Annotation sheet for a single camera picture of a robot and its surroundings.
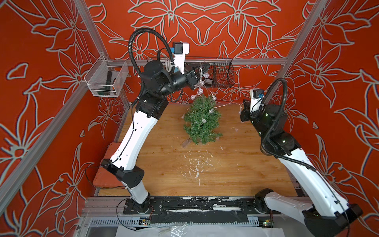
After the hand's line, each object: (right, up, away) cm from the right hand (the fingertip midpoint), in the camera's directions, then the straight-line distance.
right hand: (241, 99), depth 64 cm
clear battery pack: (-25, -25, +30) cm, 47 cm away
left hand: (-17, +10, -15) cm, 25 cm away
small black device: (-11, +16, +31) cm, 37 cm away
